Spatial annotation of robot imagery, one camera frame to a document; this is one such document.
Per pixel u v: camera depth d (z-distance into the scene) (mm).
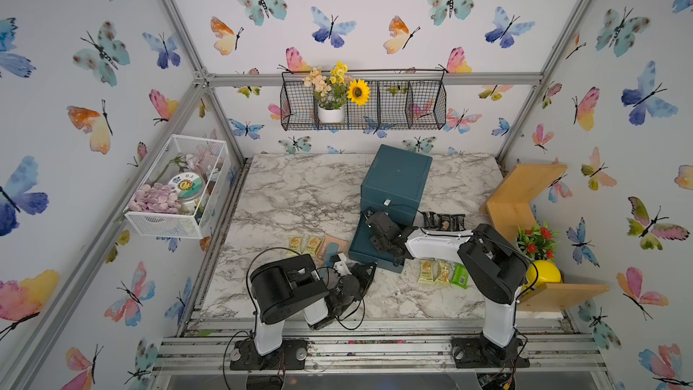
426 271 870
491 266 501
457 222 986
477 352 736
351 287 681
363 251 894
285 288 494
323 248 934
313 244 934
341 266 827
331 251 932
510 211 958
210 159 790
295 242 937
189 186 656
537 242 747
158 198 598
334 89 851
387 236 736
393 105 986
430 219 986
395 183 848
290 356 739
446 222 984
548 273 712
